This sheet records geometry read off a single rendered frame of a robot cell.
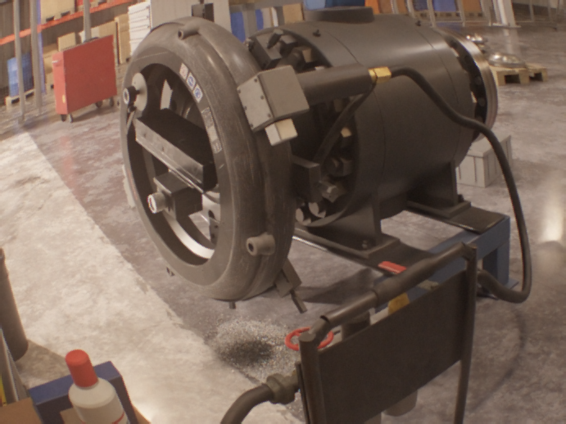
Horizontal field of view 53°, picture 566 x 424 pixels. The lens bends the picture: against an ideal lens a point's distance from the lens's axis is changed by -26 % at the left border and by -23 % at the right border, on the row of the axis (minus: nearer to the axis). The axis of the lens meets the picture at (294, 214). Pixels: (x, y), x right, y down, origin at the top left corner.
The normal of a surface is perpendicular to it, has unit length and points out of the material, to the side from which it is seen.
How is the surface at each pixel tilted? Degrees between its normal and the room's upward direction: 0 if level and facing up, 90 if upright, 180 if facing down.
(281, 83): 67
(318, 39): 33
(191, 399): 0
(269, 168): 87
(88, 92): 90
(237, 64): 51
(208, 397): 0
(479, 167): 90
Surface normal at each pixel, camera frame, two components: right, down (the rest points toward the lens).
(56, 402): 0.61, 0.40
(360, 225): -0.79, 0.30
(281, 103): 0.50, -0.17
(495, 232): 0.59, 0.20
